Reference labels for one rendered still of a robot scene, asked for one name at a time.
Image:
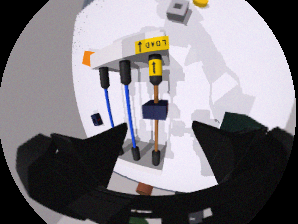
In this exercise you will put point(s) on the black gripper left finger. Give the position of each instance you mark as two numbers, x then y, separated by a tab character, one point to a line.
98	154

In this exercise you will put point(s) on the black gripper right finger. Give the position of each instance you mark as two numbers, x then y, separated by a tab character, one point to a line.
224	149

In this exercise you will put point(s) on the orange rectangular block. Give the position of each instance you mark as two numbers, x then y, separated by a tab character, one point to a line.
86	58

